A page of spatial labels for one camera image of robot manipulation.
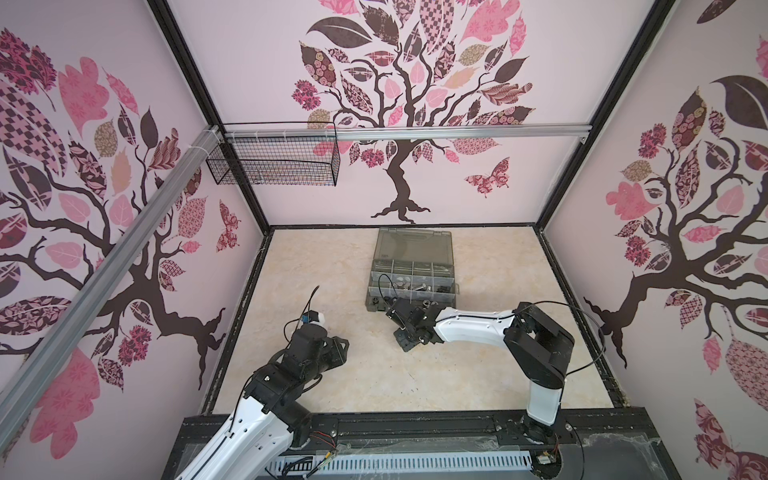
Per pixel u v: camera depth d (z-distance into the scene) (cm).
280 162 122
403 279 103
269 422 50
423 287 100
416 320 69
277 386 52
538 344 48
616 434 73
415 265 103
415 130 96
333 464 70
